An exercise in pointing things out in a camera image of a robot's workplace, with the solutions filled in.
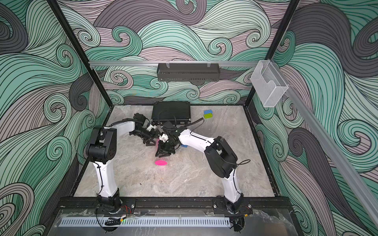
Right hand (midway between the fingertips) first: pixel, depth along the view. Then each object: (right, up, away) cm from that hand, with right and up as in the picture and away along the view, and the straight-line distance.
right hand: (155, 157), depth 81 cm
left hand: (+1, +8, +12) cm, 15 cm away
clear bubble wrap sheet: (+7, -4, +8) cm, 12 cm away
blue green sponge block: (+35, +25, +32) cm, 54 cm away
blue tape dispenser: (+17, +10, -16) cm, 25 cm away
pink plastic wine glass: (+3, -3, +3) cm, 5 cm away
